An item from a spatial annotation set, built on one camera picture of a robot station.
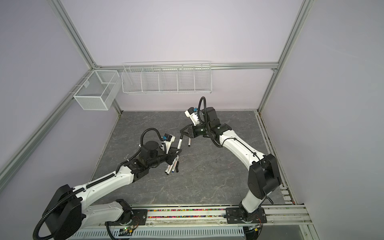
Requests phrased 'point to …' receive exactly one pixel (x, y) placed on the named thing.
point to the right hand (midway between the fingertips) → (181, 133)
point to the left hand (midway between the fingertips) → (179, 150)
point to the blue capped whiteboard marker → (173, 169)
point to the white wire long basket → (167, 77)
